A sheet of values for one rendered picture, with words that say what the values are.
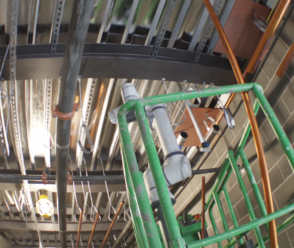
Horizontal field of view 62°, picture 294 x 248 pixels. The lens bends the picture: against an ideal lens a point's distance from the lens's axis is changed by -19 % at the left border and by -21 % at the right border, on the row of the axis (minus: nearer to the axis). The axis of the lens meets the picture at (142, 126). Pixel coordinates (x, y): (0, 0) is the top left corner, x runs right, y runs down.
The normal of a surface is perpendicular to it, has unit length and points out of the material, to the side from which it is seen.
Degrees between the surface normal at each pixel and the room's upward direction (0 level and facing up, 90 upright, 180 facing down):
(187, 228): 90
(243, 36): 180
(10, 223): 90
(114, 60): 180
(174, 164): 92
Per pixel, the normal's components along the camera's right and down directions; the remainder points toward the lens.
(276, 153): -0.94, 0.00
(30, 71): 0.22, 0.76
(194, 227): -0.01, -0.62
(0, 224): 0.25, -0.64
